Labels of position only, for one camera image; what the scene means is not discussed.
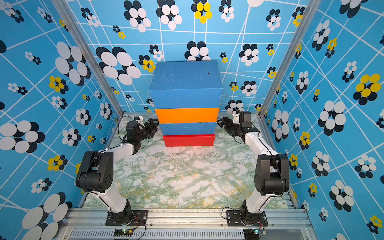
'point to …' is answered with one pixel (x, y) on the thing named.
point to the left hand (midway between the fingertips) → (161, 121)
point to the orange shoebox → (184, 115)
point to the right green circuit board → (254, 234)
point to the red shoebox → (189, 140)
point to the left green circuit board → (123, 232)
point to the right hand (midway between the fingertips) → (223, 124)
